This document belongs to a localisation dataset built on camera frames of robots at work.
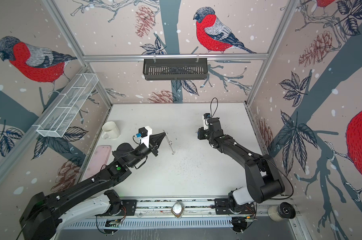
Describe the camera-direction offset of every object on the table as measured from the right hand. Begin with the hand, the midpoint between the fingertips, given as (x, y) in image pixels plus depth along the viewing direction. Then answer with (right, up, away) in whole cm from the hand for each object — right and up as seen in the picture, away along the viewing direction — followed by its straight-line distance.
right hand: (198, 130), depth 90 cm
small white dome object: (-12, -32, -27) cm, 43 cm away
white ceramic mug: (-56, 0, +3) cm, 56 cm away
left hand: (-18, 0, -23) cm, 30 cm away
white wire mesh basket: (-71, +15, -12) cm, 74 cm away
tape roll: (+34, -32, -27) cm, 54 cm away
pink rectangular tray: (-62, -18, 0) cm, 64 cm away
